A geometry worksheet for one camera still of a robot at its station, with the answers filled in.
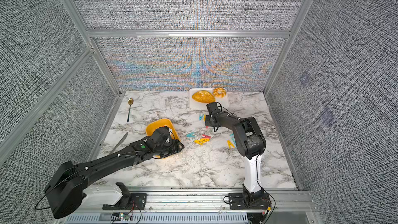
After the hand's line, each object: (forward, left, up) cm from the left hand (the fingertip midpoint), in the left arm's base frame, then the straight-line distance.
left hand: (184, 147), depth 80 cm
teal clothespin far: (+27, -10, -11) cm, 31 cm away
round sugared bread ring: (+49, -26, -10) cm, 56 cm away
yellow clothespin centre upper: (+9, -12, -11) cm, 18 cm away
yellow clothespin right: (+6, -26, -10) cm, 28 cm away
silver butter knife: (+10, +40, -12) cm, 43 cm away
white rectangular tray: (+38, -6, -12) cm, 41 cm away
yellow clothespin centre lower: (+8, -8, -10) cm, 15 cm away
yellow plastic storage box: (+21, +21, -10) cm, 31 cm away
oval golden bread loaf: (+42, -12, -7) cm, 44 cm away
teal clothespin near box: (+13, -3, -11) cm, 18 cm away
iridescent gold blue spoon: (+42, +41, -10) cm, 59 cm away
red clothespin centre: (+12, -12, -10) cm, 20 cm away
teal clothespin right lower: (+2, -24, +7) cm, 25 cm away
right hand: (+25, -16, -8) cm, 31 cm away
